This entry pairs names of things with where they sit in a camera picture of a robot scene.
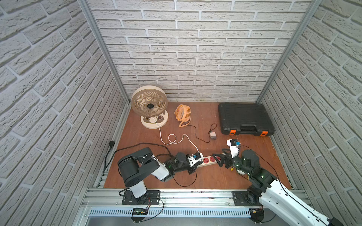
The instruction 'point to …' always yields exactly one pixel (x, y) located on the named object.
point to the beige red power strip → (209, 160)
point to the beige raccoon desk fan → (150, 102)
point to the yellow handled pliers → (232, 169)
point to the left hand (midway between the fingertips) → (198, 155)
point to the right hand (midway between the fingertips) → (219, 152)
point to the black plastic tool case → (244, 118)
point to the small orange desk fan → (183, 113)
